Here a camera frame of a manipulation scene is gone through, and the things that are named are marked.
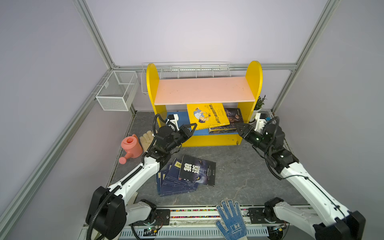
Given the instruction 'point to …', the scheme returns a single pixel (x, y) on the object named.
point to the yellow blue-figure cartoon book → (207, 115)
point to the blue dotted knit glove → (233, 224)
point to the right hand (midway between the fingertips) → (235, 126)
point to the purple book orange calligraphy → (234, 115)
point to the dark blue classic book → (173, 173)
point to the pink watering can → (132, 147)
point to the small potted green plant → (259, 103)
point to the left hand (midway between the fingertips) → (198, 127)
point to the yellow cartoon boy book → (222, 129)
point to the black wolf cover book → (197, 170)
